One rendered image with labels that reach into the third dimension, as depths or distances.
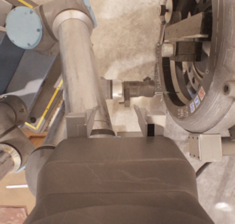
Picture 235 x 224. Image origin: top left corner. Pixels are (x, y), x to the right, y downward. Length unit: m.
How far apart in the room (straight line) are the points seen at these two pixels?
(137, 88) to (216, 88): 0.34
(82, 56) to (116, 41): 0.87
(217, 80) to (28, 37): 0.65
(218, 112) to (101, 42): 1.02
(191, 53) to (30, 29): 0.57
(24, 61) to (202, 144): 0.94
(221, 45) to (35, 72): 0.87
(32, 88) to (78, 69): 0.60
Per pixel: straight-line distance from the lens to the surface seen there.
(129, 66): 1.36
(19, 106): 1.06
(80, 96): 0.43
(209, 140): 0.71
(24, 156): 0.92
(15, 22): 0.78
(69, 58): 0.53
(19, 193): 1.35
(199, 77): 0.89
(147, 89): 0.76
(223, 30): 0.52
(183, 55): 0.60
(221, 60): 0.51
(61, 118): 0.62
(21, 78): 1.08
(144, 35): 1.39
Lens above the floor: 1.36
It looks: 76 degrees down
